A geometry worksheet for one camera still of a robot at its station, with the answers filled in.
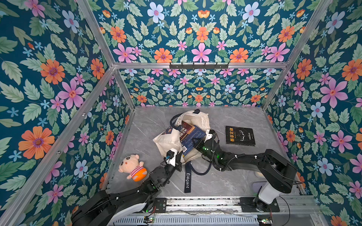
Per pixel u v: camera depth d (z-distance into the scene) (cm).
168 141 78
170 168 70
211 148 63
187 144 84
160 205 73
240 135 101
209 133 78
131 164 80
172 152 66
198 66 93
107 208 43
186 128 88
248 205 72
